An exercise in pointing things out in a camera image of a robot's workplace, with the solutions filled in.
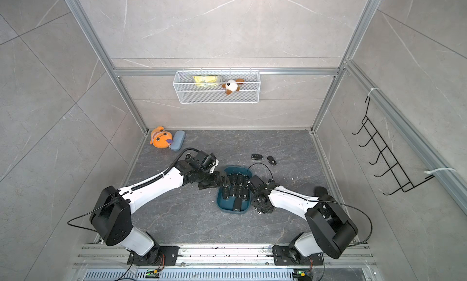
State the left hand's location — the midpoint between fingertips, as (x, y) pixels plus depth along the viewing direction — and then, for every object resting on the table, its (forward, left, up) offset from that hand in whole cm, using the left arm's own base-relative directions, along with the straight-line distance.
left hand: (224, 181), depth 83 cm
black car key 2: (+18, -26, -10) cm, 33 cm away
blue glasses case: (+35, +30, -9) cm, 47 cm away
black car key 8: (-2, -10, -11) cm, 15 cm away
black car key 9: (-7, -6, -12) cm, 15 cm away
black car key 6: (-1, 0, -10) cm, 11 cm away
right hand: (-7, -16, -12) cm, 22 cm away
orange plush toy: (+31, +38, -4) cm, 49 cm away
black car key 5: (+6, -11, -11) cm, 17 cm away
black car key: (+21, -18, -10) cm, 29 cm away
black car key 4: (+7, -8, -11) cm, 15 cm away
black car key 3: (+7, -5, -11) cm, 14 cm away
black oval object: (-1, -49, -12) cm, 50 cm away
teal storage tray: (-7, -1, -12) cm, 14 cm away
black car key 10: (+22, +22, -10) cm, 33 cm away
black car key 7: (0, -4, -10) cm, 11 cm away
